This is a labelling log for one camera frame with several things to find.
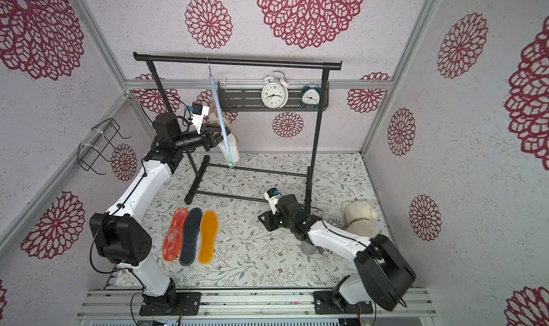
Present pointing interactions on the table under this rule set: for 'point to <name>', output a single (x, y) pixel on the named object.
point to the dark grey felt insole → (192, 226)
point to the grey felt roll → (308, 248)
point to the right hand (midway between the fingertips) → (259, 215)
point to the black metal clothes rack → (196, 177)
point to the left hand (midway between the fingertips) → (227, 131)
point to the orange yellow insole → (209, 228)
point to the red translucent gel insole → (173, 238)
